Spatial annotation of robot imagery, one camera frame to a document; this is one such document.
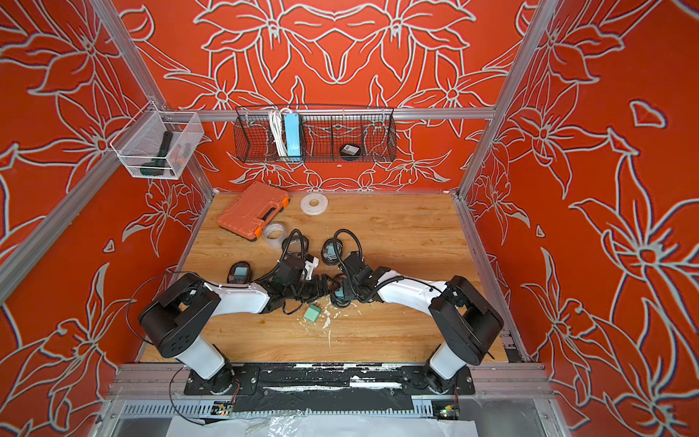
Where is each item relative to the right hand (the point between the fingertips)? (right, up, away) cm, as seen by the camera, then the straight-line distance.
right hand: (344, 290), depth 88 cm
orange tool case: (-36, +28, +19) cm, 49 cm away
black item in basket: (+2, +48, +7) cm, 49 cm away
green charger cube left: (-10, -6, -5) cm, 13 cm away
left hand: (-3, +1, -1) cm, 3 cm away
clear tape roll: (-28, +18, +17) cm, 37 cm away
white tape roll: (-13, +30, +26) cm, 42 cm away
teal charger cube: (-36, +5, +5) cm, 37 cm away
